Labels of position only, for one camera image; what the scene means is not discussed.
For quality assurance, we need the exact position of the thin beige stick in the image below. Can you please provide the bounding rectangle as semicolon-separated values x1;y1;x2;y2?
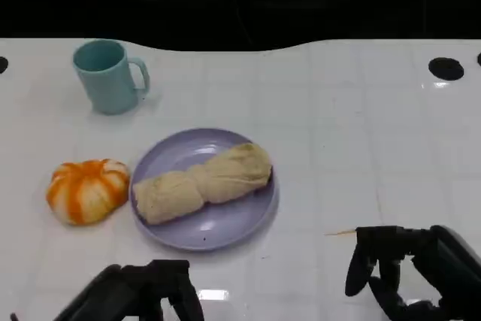
324;227;357;237

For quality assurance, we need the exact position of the orange and white bread roll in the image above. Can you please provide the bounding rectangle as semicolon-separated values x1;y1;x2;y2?
45;159;131;227

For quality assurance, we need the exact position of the pale green mug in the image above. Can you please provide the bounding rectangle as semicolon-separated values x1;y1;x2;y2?
72;38;151;116

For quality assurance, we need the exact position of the lilac plate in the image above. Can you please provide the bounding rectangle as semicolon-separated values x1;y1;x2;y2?
129;128;280;253

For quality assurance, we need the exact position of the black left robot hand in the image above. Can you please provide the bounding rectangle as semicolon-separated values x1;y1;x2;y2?
52;259;206;321

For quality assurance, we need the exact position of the beige towel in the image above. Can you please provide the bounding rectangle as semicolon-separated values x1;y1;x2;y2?
132;143;274;226

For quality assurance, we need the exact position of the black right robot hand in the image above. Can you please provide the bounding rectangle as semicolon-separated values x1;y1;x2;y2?
344;225;481;321

